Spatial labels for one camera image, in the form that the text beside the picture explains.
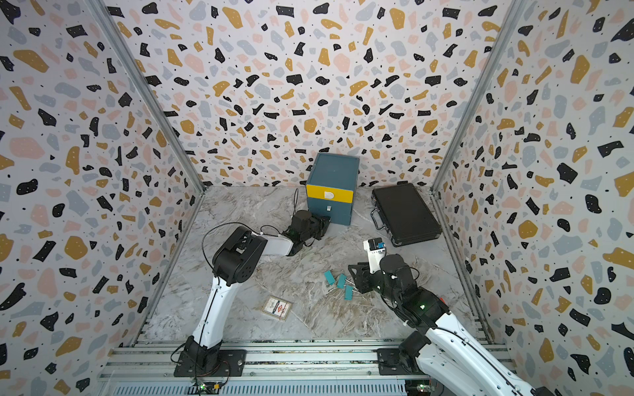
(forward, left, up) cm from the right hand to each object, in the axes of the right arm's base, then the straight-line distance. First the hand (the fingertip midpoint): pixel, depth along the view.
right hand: (353, 267), depth 74 cm
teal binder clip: (+5, +8, -19) cm, 21 cm away
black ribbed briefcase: (+34, -23, -15) cm, 44 cm away
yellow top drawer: (+30, +8, +1) cm, 31 cm away
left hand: (+30, +6, -11) cm, 32 cm away
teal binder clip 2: (+4, +4, -19) cm, 20 cm away
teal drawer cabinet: (+36, +7, +2) cm, 37 cm away
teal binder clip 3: (0, +1, -19) cm, 19 cm away
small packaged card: (-7, +25, -17) cm, 31 cm away
